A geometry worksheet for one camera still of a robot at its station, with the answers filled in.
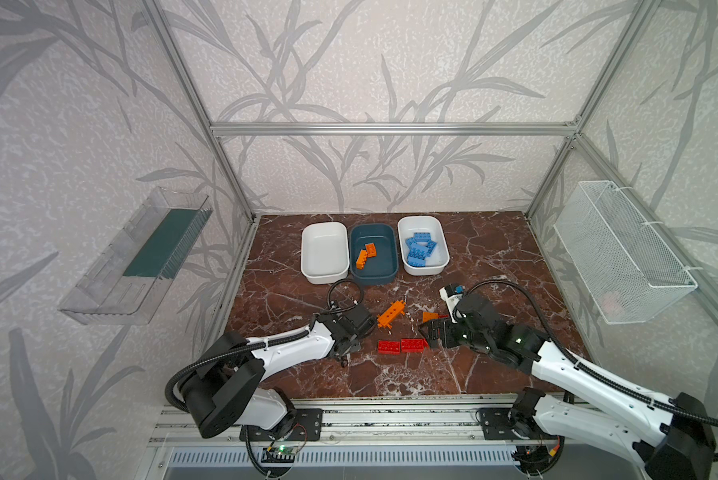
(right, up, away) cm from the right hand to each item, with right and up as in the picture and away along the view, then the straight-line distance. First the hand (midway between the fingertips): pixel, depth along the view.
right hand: (431, 316), depth 79 cm
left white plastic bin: (-34, +16, +29) cm, 47 cm away
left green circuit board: (-38, -32, -7) cm, 50 cm away
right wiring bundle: (+24, -33, -8) cm, 41 cm away
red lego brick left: (-11, -11, +8) cm, 18 cm away
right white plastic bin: (+6, +12, +26) cm, 29 cm away
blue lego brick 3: (0, +14, +26) cm, 30 cm away
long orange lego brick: (-9, -2, +14) cm, 17 cm away
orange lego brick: (-20, +14, +26) cm, 35 cm away
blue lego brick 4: (0, +16, +26) cm, 31 cm away
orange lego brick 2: (+1, -3, +13) cm, 14 cm away
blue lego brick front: (+5, +18, +30) cm, 35 cm away
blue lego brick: (+3, +22, +33) cm, 40 cm away
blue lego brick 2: (-2, +19, +29) cm, 35 cm away
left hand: (-22, -8, +9) cm, 25 cm away
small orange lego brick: (-17, +17, +30) cm, 38 cm away
